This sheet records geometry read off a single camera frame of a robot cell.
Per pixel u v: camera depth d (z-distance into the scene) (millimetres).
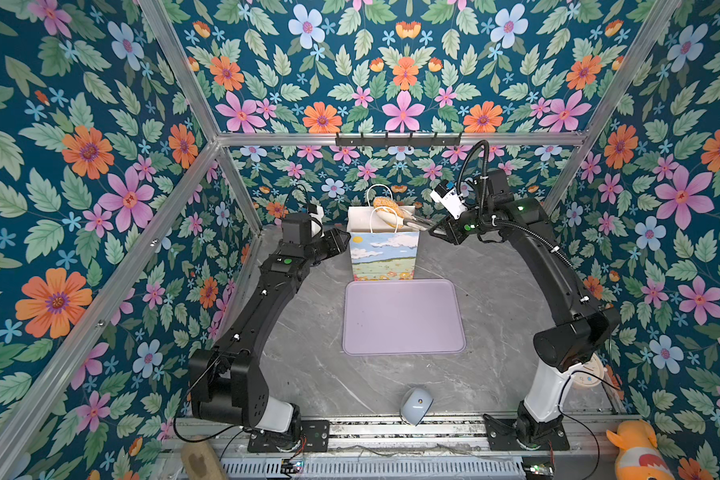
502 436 736
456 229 675
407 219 820
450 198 674
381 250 891
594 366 823
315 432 738
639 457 648
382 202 821
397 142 940
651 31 705
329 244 718
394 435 750
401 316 966
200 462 678
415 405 706
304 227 628
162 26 697
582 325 453
